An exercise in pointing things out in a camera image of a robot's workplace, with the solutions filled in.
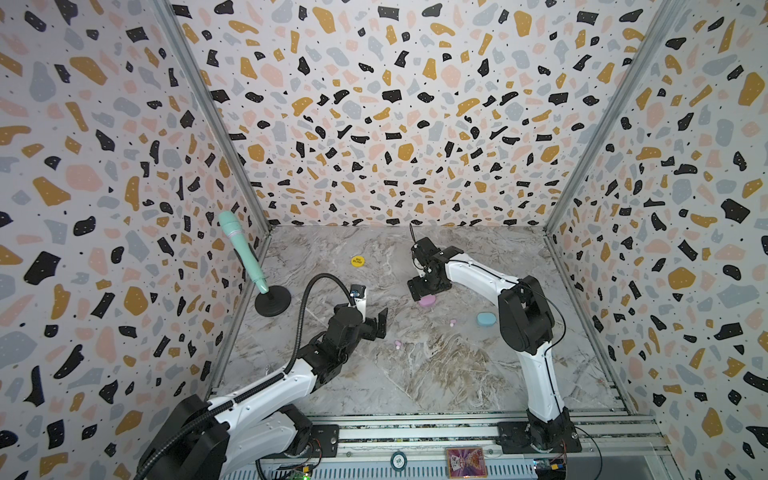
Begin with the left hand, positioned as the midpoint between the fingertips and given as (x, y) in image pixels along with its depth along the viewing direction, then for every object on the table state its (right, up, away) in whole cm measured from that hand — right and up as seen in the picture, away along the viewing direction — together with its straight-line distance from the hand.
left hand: (376, 302), depth 82 cm
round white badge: (+6, -36, -10) cm, 38 cm away
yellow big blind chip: (-10, +11, +29) cm, 32 cm away
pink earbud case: (+15, -2, +14) cm, 20 cm away
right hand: (+13, +3, +16) cm, 21 cm away
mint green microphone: (-36, +21, -7) cm, 42 cm away
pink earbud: (+6, -14, +8) cm, 17 cm away
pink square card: (+22, -36, -12) cm, 44 cm away
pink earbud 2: (+23, -8, +13) cm, 28 cm away
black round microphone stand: (-34, -2, +14) cm, 37 cm away
